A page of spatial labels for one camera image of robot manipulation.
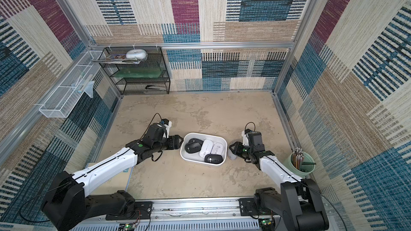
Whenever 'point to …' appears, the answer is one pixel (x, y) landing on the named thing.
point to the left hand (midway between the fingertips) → (178, 139)
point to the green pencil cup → (300, 163)
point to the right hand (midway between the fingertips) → (232, 145)
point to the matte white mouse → (218, 148)
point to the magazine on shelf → (120, 59)
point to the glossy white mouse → (206, 148)
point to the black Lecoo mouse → (214, 159)
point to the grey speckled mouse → (230, 155)
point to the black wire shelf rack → (128, 86)
